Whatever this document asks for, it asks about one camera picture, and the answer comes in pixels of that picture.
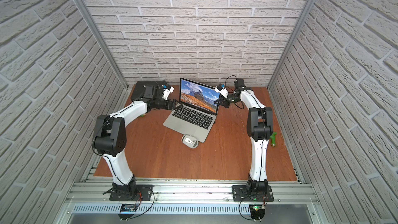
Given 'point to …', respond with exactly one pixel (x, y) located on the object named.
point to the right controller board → (257, 211)
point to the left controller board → (127, 211)
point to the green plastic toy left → (142, 115)
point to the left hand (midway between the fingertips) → (180, 102)
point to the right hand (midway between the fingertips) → (218, 100)
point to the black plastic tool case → (144, 90)
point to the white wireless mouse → (189, 141)
